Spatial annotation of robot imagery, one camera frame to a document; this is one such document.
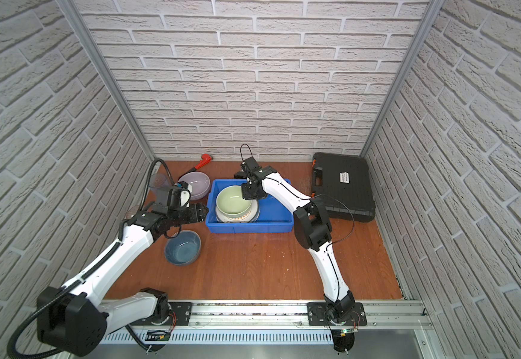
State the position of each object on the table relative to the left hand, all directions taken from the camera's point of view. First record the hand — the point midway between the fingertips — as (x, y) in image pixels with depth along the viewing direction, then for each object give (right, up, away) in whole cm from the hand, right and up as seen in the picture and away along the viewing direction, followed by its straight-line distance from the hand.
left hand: (201, 207), depth 82 cm
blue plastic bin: (+28, -5, +12) cm, 31 cm away
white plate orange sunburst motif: (+18, -5, +13) cm, 23 cm away
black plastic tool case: (+60, +10, +21) cm, 65 cm away
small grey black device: (+10, +13, +31) cm, 35 cm away
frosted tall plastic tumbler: (-26, +9, +19) cm, 33 cm away
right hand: (+16, +4, +14) cm, 22 cm away
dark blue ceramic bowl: (-9, -17, +6) cm, 21 cm away
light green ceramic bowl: (+8, +1, +16) cm, 18 cm away
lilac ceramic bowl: (-8, +8, +23) cm, 26 cm away
